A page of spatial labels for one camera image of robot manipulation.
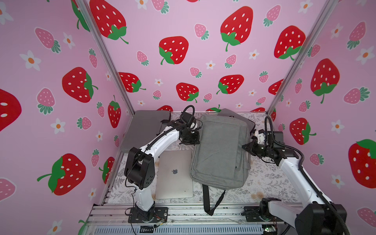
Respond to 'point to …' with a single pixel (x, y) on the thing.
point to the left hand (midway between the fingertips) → (201, 142)
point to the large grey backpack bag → (219, 161)
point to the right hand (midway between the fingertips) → (240, 147)
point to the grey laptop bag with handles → (145, 125)
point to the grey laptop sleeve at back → (226, 112)
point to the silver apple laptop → (173, 179)
